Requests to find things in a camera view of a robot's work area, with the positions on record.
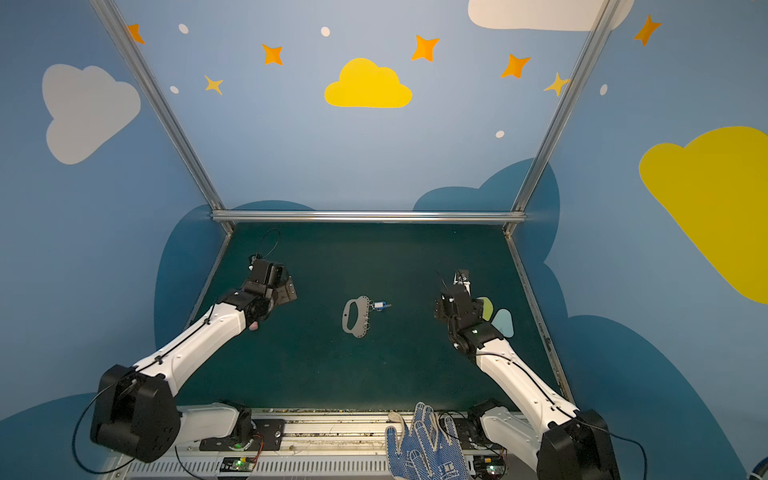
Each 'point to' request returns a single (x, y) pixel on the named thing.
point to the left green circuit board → (238, 464)
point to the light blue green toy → (502, 321)
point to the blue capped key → (381, 305)
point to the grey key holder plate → (360, 326)
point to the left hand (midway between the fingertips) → (279, 288)
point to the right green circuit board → (489, 466)
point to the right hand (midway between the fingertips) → (460, 295)
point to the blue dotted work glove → (430, 451)
